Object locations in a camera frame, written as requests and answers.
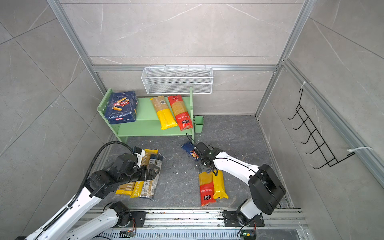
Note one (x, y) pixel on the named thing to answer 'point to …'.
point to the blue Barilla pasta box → (122, 107)
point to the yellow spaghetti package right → (219, 192)
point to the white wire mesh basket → (177, 80)
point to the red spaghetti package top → (183, 117)
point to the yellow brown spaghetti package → (165, 117)
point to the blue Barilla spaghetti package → (188, 147)
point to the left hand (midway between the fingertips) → (155, 168)
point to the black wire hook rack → (329, 158)
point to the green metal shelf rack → (147, 124)
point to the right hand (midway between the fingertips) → (208, 163)
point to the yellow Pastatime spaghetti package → (138, 186)
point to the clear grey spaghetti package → (149, 187)
